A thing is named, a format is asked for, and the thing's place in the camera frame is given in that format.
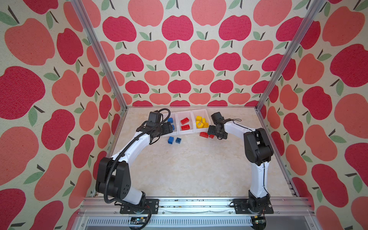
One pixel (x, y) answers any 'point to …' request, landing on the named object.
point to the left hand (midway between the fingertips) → (169, 129)
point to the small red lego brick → (212, 136)
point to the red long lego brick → (204, 134)
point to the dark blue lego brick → (178, 140)
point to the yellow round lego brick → (199, 124)
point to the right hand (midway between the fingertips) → (215, 135)
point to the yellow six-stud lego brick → (205, 125)
